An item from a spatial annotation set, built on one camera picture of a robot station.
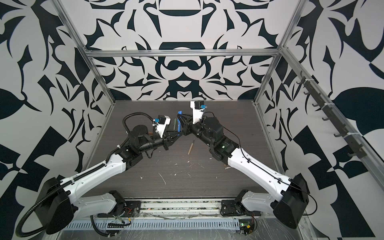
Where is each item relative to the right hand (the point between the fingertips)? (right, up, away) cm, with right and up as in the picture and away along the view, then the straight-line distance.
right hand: (178, 115), depth 65 cm
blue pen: (0, -6, +3) cm, 7 cm away
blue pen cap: (0, -3, +1) cm, 4 cm away
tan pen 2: (+17, -18, -12) cm, 28 cm away
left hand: (+1, -6, +5) cm, 8 cm away
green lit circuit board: (+31, -52, +6) cm, 61 cm away
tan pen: (+5, -20, +29) cm, 36 cm away
